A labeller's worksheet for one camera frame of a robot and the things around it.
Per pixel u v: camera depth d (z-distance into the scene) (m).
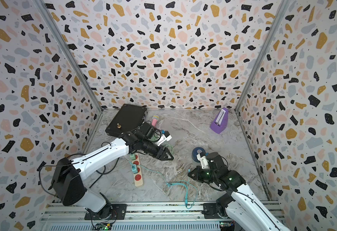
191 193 0.80
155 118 1.12
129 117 1.09
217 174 0.57
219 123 1.03
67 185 0.42
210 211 0.74
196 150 0.86
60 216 0.73
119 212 0.73
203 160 0.71
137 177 0.84
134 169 0.82
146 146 0.65
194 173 0.69
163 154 0.67
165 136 0.72
